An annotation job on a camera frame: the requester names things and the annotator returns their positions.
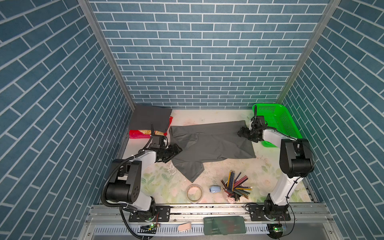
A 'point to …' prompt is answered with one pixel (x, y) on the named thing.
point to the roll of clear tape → (194, 193)
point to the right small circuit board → (275, 230)
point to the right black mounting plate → (269, 212)
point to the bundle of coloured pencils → (234, 188)
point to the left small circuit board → (150, 229)
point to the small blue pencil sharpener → (215, 189)
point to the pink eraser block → (184, 226)
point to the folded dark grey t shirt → (143, 116)
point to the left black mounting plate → (160, 213)
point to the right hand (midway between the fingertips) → (242, 132)
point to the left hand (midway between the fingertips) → (178, 151)
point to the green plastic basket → (279, 121)
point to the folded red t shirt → (140, 134)
